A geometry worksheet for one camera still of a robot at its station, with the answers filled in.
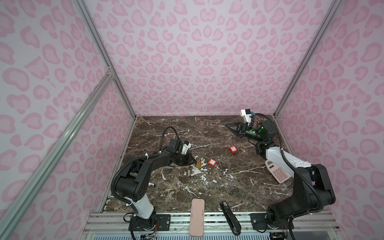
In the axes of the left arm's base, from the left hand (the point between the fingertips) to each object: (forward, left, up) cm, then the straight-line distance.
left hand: (197, 159), depth 90 cm
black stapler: (-34, -17, +1) cm, 38 cm away
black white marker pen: (-13, +27, -4) cm, 30 cm away
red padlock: (0, -9, -4) cm, 10 cm away
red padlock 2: (+9, -24, -3) cm, 26 cm away
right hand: (+4, -16, +25) cm, 30 cm away
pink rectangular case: (-34, +1, -3) cm, 34 cm away
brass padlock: (-2, -1, -2) cm, 3 cm away
